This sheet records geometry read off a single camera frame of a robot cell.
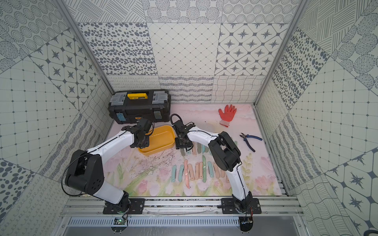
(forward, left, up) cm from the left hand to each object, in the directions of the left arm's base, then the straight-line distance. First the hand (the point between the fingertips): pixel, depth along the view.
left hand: (145, 142), depth 89 cm
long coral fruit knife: (-15, -26, -9) cm, 31 cm away
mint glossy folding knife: (-2, -27, -8) cm, 28 cm away
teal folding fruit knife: (-12, -40, -9) cm, 43 cm away
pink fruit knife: (-14, -32, -9) cm, 36 cm away
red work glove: (+31, -56, -9) cm, 65 cm away
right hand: (+1, -22, -7) cm, 23 cm away
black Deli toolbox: (+21, +15, +10) cm, 28 cm away
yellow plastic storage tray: (+8, -7, -11) cm, 15 cm away
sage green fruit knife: (-12, -33, +17) cm, 39 cm away
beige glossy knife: (-1, -30, -7) cm, 31 cm away
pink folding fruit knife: (-14, -29, -9) cm, 33 cm away
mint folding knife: (-14, -22, -9) cm, 28 cm away
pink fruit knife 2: (-13, -34, -9) cm, 38 cm away
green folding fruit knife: (-12, -36, -9) cm, 39 cm away
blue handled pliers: (+8, -65, -8) cm, 66 cm away
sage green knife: (+1, -38, -9) cm, 39 cm away
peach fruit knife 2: (-14, -47, -10) cm, 50 cm away
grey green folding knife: (-1, -22, -10) cm, 24 cm away
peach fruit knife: (-14, -44, -10) cm, 48 cm away
